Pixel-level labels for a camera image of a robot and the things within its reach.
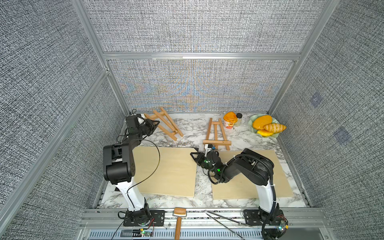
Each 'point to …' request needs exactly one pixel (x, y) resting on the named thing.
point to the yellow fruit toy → (264, 133)
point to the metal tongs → (206, 211)
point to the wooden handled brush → (179, 212)
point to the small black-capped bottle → (239, 116)
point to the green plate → (255, 130)
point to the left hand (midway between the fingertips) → (162, 119)
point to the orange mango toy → (260, 121)
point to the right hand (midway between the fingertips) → (189, 151)
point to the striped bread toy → (274, 127)
